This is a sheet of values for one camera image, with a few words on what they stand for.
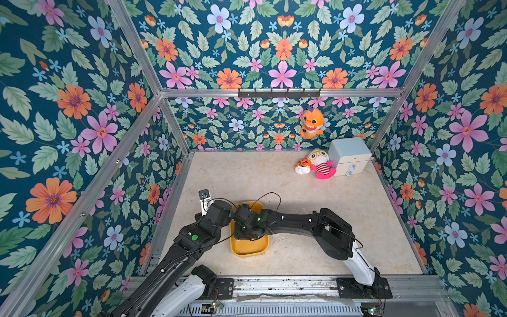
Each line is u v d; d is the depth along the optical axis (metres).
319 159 1.08
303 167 1.04
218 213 0.54
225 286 0.73
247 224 0.67
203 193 0.64
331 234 0.55
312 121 0.96
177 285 0.58
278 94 0.94
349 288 0.71
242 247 0.82
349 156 0.99
